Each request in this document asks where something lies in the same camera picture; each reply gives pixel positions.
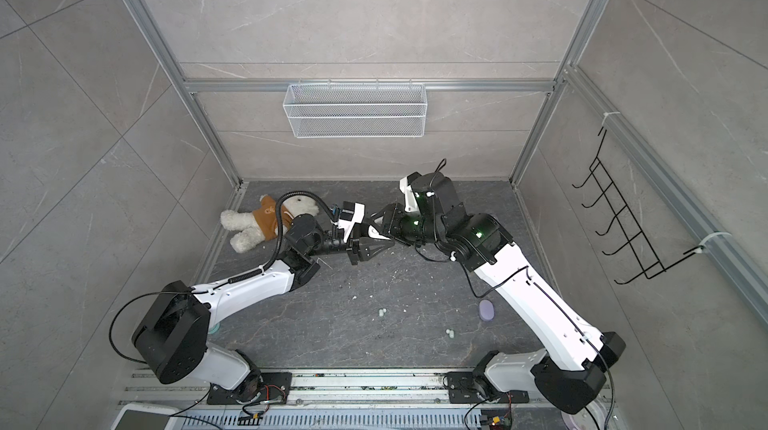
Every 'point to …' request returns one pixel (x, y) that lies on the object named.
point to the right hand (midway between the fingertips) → (373, 221)
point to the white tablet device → (137, 416)
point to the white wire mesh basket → (325, 110)
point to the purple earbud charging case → (486, 310)
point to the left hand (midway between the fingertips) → (393, 232)
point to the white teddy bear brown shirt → (261, 224)
